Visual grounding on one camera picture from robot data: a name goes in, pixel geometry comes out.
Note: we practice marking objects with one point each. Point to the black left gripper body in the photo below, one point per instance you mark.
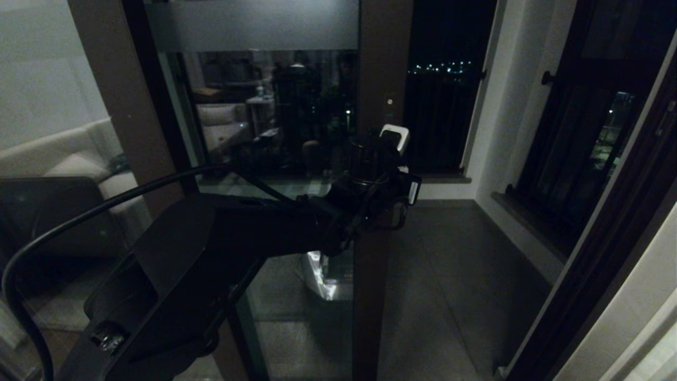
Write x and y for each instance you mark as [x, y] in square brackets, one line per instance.
[370, 185]

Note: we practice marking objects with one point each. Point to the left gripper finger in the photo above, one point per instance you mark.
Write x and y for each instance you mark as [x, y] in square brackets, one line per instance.
[413, 192]

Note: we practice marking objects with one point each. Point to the brown framed glass sliding door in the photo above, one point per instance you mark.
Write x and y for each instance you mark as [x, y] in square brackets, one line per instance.
[370, 291]

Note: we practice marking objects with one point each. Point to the black metal balcony railing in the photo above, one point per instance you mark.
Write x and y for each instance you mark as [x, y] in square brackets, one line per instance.
[439, 121]

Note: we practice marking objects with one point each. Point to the small dark cloth item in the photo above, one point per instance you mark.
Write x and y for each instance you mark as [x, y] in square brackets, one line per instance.
[119, 163]

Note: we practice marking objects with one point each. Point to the brown framed fixed glass panel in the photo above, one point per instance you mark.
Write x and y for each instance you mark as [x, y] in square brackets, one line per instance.
[116, 79]

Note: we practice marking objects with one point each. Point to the beige sofa cushion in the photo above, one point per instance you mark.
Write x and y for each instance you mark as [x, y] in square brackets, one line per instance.
[76, 168]

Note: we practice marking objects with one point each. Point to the beige sofa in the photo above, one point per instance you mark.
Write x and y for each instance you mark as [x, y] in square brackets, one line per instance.
[63, 153]

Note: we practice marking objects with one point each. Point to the grey rug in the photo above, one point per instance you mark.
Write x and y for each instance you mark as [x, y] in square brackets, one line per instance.
[58, 301]

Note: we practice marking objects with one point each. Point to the dark outer door frame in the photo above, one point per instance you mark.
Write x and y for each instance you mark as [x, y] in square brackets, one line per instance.
[608, 275]

